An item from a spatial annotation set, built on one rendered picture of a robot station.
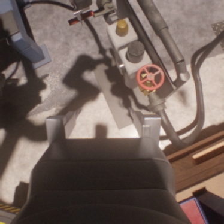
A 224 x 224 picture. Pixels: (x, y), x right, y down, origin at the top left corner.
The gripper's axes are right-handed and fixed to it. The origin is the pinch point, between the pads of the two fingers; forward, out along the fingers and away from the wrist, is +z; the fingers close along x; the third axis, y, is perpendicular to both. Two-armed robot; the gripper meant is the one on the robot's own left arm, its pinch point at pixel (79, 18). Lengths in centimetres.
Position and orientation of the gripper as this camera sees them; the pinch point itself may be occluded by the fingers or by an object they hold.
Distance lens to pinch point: 56.6
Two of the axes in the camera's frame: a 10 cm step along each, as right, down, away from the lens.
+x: -4.0, -9.0, 1.6
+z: 0.9, 1.3, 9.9
